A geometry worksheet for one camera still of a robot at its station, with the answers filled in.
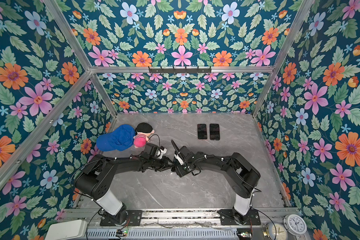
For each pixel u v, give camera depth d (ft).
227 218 2.37
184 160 2.33
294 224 2.26
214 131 3.73
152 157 2.60
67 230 2.18
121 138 3.38
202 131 3.58
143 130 3.34
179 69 3.02
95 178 1.53
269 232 2.13
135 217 2.41
